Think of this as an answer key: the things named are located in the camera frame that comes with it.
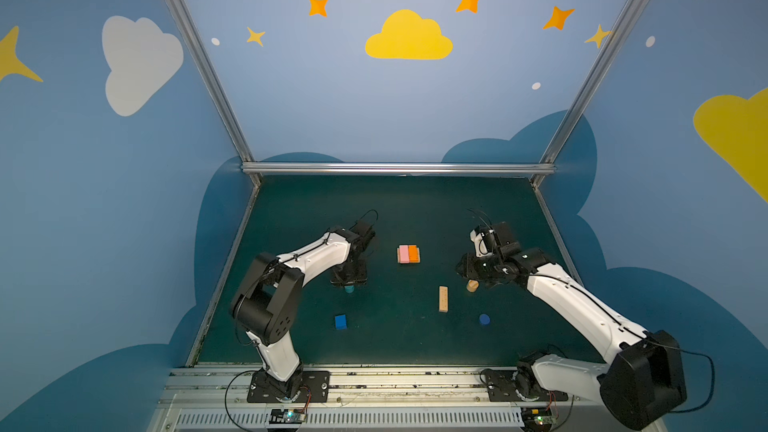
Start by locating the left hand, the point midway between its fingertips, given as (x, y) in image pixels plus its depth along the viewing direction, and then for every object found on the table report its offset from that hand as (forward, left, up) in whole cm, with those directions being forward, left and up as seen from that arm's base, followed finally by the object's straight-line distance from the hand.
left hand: (358, 283), depth 90 cm
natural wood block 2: (-4, -26, -2) cm, 26 cm away
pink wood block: (+11, -14, -1) cm, 18 cm away
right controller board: (-33, -46, -3) cm, 57 cm away
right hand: (+2, -31, +9) cm, 32 cm away
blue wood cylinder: (-9, -37, -2) cm, 39 cm away
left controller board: (-33, +14, -3) cm, 36 cm away
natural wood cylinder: (0, -35, 0) cm, 35 cm away
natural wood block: (+11, -13, -1) cm, 17 cm away
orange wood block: (+11, -17, -1) cm, 21 cm away
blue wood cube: (-11, +4, -1) cm, 12 cm away
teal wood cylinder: (-1, +3, -1) cm, 3 cm away
